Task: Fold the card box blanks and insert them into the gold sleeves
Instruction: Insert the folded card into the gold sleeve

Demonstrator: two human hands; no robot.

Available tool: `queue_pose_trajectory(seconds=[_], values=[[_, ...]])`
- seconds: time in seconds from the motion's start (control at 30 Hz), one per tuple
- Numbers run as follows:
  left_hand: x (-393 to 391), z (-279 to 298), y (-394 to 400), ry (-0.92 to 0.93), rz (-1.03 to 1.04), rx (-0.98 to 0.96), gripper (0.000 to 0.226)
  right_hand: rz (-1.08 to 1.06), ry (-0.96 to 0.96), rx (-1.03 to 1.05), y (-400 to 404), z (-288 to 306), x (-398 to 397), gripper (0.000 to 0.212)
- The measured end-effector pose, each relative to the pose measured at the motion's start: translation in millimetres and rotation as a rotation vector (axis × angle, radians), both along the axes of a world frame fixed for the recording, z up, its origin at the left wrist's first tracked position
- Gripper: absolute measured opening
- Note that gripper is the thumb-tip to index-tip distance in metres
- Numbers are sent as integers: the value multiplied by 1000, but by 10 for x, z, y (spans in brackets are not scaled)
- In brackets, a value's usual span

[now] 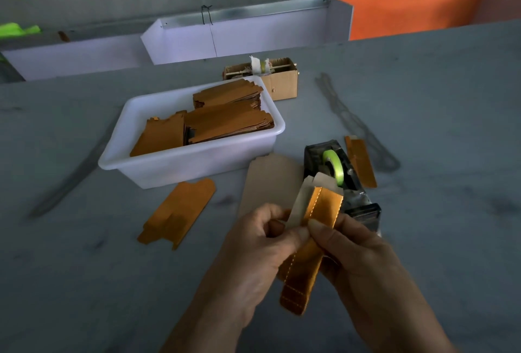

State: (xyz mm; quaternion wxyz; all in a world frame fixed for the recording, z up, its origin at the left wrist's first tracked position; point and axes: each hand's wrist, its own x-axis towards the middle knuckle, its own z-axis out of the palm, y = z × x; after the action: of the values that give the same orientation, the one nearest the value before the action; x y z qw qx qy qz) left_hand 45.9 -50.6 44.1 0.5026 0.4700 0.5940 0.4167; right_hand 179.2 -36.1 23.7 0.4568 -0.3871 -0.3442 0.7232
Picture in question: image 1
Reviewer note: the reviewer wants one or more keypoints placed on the person's right hand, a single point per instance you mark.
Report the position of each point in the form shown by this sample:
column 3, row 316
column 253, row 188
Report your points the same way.
column 366, row 283

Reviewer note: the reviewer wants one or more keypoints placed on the person's left hand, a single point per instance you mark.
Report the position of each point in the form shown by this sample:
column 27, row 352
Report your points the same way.
column 252, row 259

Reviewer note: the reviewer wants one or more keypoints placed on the pile of beige blanks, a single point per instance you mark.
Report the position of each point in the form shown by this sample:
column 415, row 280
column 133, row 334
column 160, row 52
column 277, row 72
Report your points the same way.
column 269, row 182

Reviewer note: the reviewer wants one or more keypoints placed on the gold box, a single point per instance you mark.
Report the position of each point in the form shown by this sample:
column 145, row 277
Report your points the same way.
column 361, row 161
column 326, row 206
column 179, row 210

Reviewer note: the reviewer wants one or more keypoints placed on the gold cartons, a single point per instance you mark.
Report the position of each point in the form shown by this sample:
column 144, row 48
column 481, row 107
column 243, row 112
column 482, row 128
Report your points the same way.
column 228, row 121

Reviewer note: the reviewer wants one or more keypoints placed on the person's right forearm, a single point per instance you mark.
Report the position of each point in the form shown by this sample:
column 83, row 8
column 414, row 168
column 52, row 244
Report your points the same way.
column 415, row 339

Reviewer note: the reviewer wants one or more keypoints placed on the person's left forearm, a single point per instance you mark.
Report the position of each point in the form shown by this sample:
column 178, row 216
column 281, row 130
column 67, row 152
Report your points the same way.
column 203, row 334

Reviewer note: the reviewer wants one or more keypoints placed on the black tape dispenser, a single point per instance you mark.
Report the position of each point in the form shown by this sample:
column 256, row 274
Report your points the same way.
column 362, row 206

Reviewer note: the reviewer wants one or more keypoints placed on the white plastic bin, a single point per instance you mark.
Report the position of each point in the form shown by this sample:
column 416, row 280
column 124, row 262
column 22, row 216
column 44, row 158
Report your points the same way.
column 187, row 168

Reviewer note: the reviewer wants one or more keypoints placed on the green tape roll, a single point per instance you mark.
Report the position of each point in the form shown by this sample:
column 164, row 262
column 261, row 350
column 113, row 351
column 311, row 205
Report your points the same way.
column 335, row 165

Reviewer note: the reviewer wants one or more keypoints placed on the small cardboard box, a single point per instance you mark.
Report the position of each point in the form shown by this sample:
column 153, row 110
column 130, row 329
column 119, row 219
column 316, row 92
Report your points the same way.
column 283, row 86

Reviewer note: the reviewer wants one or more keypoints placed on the long white tray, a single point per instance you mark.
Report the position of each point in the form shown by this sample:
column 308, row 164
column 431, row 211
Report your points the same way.
column 73, row 60
column 277, row 33

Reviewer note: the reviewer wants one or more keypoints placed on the orange tray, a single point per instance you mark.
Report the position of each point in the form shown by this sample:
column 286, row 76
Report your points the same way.
column 423, row 7

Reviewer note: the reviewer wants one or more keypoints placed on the neon green object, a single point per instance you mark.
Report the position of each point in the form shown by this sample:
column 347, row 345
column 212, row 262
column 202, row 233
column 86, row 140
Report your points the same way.
column 16, row 29

